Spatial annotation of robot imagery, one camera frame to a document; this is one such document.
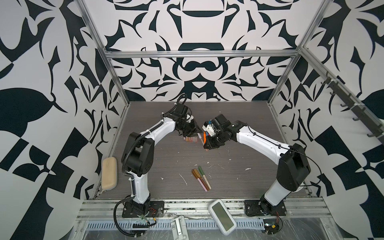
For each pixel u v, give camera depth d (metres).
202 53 0.91
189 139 0.99
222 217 0.69
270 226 0.71
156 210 0.73
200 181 0.83
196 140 0.99
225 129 0.65
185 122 0.82
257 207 0.74
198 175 0.85
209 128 0.79
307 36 0.83
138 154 0.50
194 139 0.99
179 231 0.67
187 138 0.99
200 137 0.85
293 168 0.45
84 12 0.74
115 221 0.69
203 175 0.85
